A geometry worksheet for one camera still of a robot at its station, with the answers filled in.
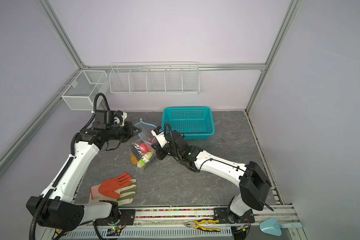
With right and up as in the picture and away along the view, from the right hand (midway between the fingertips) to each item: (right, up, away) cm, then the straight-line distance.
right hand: (152, 146), depth 74 cm
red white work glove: (-19, -25, +8) cm, 33 cm away
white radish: (-6, -10, +12) cm, 17 cm away
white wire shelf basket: (-4, +42, +25) cm, 49 cm away
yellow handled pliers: (+21, -37, -3) cm, 43 cm away
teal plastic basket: (+25, +12, +38) cm, 47 cm away
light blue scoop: (+57, -38, -3) cm, 69 cm away
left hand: (-5, +7, 0) cm, 9 cm away
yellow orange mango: (-15, -10, +15) cm, 23 cm away
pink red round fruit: (-7, -3, +13) cm, 15 cm away
